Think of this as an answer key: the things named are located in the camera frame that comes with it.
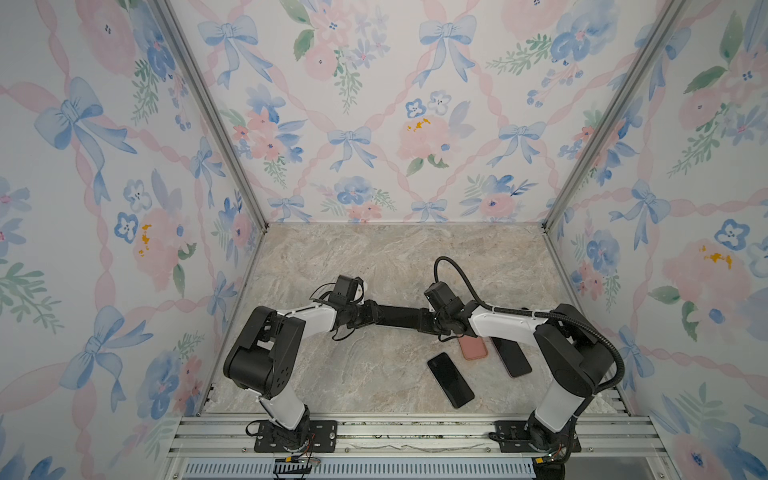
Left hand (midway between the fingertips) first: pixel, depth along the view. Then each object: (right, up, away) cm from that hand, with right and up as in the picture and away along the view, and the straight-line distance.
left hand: (382, 314), depth 93 cm
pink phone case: (+27, -9, -5) cm, 28 cm away
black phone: (+19, -17, -10) cm, 27 cm away
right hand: (+10, -3, -1) cm, 10 cm away
